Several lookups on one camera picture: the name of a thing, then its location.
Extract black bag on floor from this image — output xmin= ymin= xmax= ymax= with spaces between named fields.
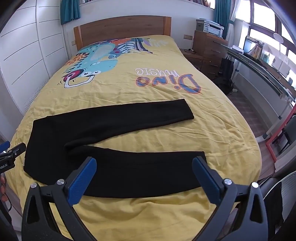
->
xmin=213 ymin=55 xmax=234 ymax=95

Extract long desk by window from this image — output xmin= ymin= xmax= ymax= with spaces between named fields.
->
xmin=222 ymin=45 xmax=295 ymax=143

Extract wooden nightstand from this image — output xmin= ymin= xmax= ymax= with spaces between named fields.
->
xmin=180 ymin=49 xmax=204 ymax=70

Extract person's left hand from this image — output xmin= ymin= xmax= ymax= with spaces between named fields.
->
xmin=1 ymin=176 xmax=8 ymax=202

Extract white printer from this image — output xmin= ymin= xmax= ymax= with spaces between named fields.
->
xmin=196 ymin=19 xmax=224 ymax=38

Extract black pants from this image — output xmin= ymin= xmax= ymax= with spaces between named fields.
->
xmin=23 ymin=98 xmax=208 ymax=199

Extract white wardrobe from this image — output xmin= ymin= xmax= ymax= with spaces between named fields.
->
xmin=0 ymin=0 xmax=70 ymax=140

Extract teal curtain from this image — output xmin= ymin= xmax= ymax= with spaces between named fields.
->
xmin=60 ymin=0 xmax=81 ymax=25
xmin=214 ymin=0 xmax=236 ymax=30

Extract teal curtain left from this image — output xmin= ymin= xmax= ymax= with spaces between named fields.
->
xmin=60 ymin=0 xmax=81 ymax=25

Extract yellow dinosaur bed cover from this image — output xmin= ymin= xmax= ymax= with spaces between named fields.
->
xmin=11 ymin=35 xmax=262 ymax=240

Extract wooden headboard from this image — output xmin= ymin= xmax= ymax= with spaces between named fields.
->
xmin=74 ymin=15 xmax=171 ymax=50

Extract wooden dresser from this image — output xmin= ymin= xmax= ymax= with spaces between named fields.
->
xmin=192 ymin=31 xmax=228 ymax=80

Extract teal curtain right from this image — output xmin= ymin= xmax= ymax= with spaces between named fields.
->
xmin=214 ymin=0 xmax=236 ymax=30

